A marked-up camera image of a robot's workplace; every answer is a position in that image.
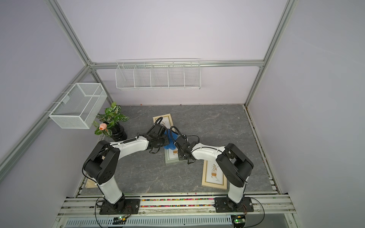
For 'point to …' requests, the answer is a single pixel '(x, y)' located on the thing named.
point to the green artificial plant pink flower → (111, 116)
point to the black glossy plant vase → (118, 133)
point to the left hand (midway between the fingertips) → (168, 141)
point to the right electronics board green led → (238, 220)
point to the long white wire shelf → (175, 73)
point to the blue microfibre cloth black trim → (171, 145)
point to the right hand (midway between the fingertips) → (183, 153)
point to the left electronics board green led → (120, 220)
